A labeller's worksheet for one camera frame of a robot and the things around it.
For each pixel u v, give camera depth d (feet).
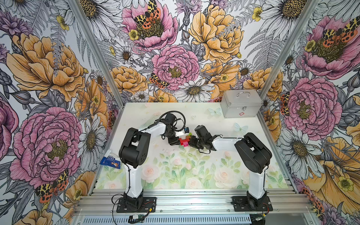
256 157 1.68
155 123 2.23
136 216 2.33
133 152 1.75
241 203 2.22
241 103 3.41
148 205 2.41
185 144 3.15
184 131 2.87
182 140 3.17
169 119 2.70
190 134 3.25
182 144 3.15
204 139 2.57
